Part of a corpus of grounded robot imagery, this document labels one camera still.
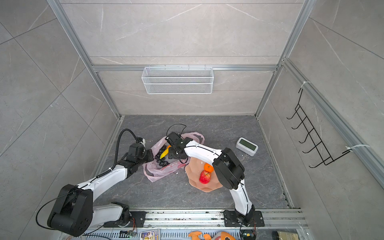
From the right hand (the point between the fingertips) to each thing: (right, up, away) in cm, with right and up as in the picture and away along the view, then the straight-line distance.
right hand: (173, 154), depth 91 cm
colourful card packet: (-7, -33, -23) cm, 41 cm away
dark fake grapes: (-7, -5, -1) cm, 9 cm away
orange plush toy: (+26, -31, -27) cm, 48 cm away
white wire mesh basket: (+2, +49, +9) cm, 50 cm away
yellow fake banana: (-5, +1, -1) cm, 5 cm away
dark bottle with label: (+54, -32, -25) cm, 68 cm away
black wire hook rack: (+68, +7, -28) cm, 73 cm away
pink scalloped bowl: (+13, -8, -3) cm, 15 cm away
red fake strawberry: (+19, -11, -10) cm, 24 cm away
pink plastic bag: (-10, -7, -9) cm, 15 cm away
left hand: (-13, +4, -1) cm, 14 cm away
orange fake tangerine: (+22, -7, -5) cm, 23 cm away
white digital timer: (+48, +4, +5) cm, 49 cm away
